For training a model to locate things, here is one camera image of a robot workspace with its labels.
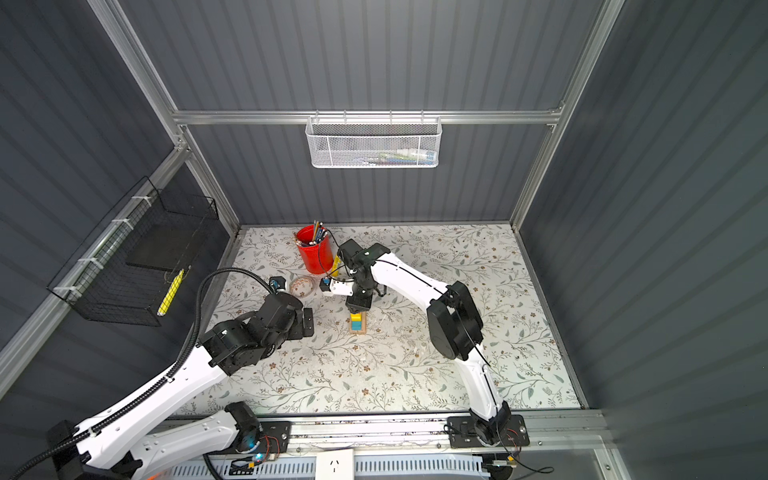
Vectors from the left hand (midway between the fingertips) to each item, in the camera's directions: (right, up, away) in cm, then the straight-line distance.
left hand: (297, 315), depth 75 cm
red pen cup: (-2, +15, +30) cm, 33 cm away
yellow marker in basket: (-27, +6, -7) cm, 29 cm away
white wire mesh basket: (+17, +63, +48) cm, 81 cm away
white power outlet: (+11, -32, -9) cm, 35 cm away
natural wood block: (+16, -8, +16) cm, 24 cm away
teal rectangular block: (+14, -6, +15) cm, 21 cm away
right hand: (+14, 0, +14) cm, 20 cm away
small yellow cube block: (+14, -3, +13) cm, 19 cm away
